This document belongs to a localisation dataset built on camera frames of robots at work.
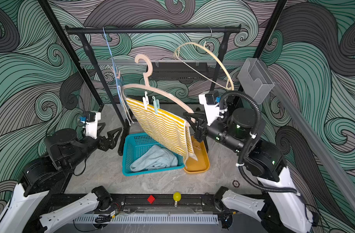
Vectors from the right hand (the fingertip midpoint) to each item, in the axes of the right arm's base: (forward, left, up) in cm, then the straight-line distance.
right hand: (184, 114), depth 46 cm
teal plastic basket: (+15, +30, -48) cm, 58 cm away
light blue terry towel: (+4, +14, -43) cm, 45 cm away
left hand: (+4, +28, -10) cm, 30 cm away
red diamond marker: (-16, +16, -48) cm, 54 cm away
